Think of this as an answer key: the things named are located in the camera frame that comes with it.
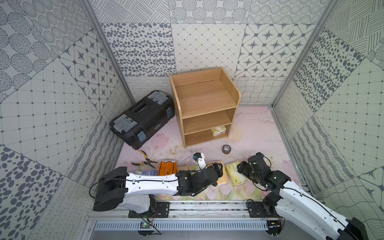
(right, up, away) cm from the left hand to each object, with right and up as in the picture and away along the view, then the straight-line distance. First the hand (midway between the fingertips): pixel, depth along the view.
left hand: (222, 166), depth 72 cm
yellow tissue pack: (+2, -9, +8) cm, 12 cm away
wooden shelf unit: (-7, +33, +8) cm, 35 cm away
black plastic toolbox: (-51, +19, +13) cm, 56 cm away
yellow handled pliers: (-43, -3, +18) cm, 46 cm away
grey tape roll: (+6, +4, +24) cm, 25 cm away
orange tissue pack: (-29, -4, +9) cm, 31 cm away
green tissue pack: (+9, -9, +8) cm, 15 cm away
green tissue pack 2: (+2, +16, +26) cm, 30 cm away
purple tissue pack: (-38, -6, +8) cm, 39 cm away
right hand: (+13, -6, +11) cm, 18 cm away
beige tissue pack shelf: (-20, -4, +12) cm, 24 cm away
